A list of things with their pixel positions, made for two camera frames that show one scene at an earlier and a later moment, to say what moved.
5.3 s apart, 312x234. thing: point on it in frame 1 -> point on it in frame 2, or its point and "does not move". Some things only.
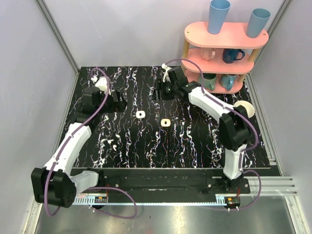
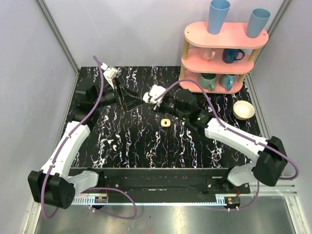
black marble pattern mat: [178, 133] does not move
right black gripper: [159, 86] -> [159, 107]
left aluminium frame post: [59, 35] does not move
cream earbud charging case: [165, 122] does not move
